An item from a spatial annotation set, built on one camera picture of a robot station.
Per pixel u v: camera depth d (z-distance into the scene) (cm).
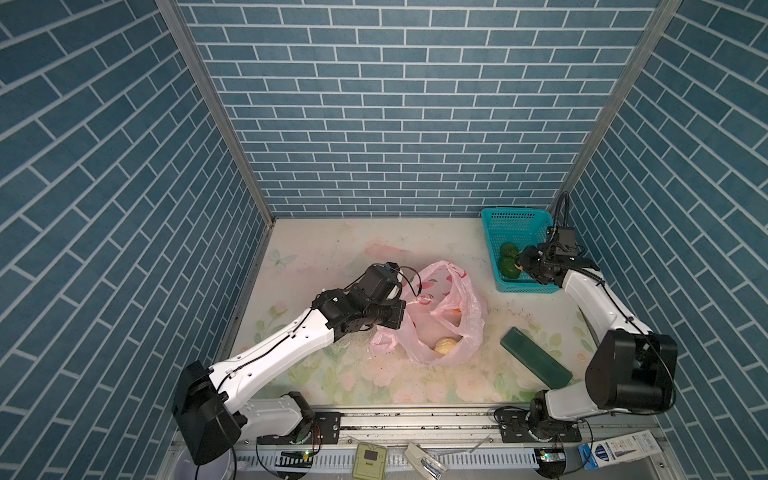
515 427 74
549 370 83
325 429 74
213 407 38
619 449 70
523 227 116
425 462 69
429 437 74
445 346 82
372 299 55
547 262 65
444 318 82
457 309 80
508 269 101
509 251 104
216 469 68
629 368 43
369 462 68
